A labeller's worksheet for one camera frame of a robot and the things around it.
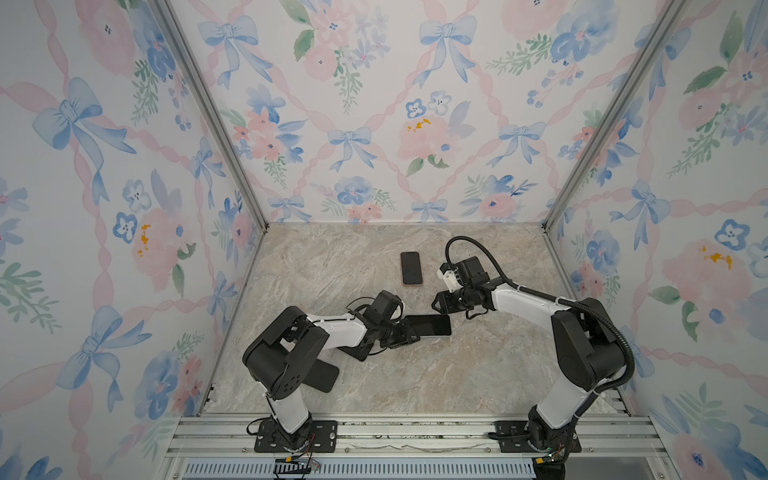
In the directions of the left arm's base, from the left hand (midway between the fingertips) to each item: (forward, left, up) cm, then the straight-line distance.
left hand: (419, 338), depth 88 cm
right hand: (+11, -7, +2) cm, 13 cm away
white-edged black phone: (-4, +17, 0) cm, 18 cm away
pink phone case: (+20, +1, -2) cm, 21 cm away
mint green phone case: (+4, -6, -7) cm, 10 cm away
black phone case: (-10, +28, -4) cm, 30 cm away
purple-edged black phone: (+29, +1, -5) cm, 29 cm away
